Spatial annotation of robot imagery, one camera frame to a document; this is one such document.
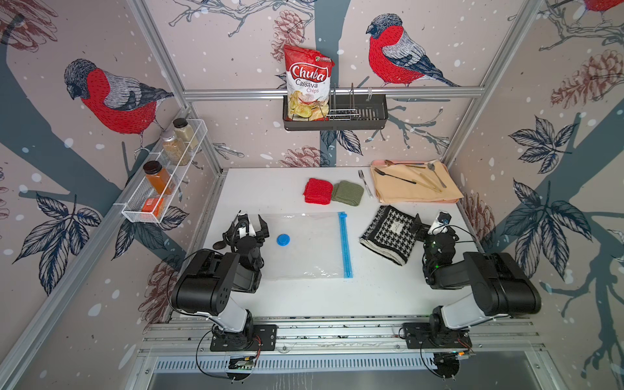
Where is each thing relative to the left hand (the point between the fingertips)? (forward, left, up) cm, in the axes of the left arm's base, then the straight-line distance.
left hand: (250, 214), depth 89 cm
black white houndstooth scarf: (-3, -54, -10) cm, 55 cm away
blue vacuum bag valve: (-4, -11, -12) cm, 17 cm away
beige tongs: (+24, -82, -13) cm, 86 cm away
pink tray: (+41, -56, -13) cm, 70 cm away
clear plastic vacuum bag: (-5, -21, -15) cm, 26 cm away
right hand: (+1, -68, -2) cm, 68 cm away
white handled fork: (+31, -47, -13) cm, 58 cm away
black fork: (+31, -63, -13) cm, 71 cm away
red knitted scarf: (+18, -25, -8) cm, 32 cm away
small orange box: (-10, +21, +20) cm, 31 cm away
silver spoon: (+37, -83, -12) cm, 92 cm away
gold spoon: (+39, -63, -12) cm, 75 cm away
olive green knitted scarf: (+18, -39, -9) cm, 44 cm away
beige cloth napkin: (+27, -77, -12) cm, 82 cm away
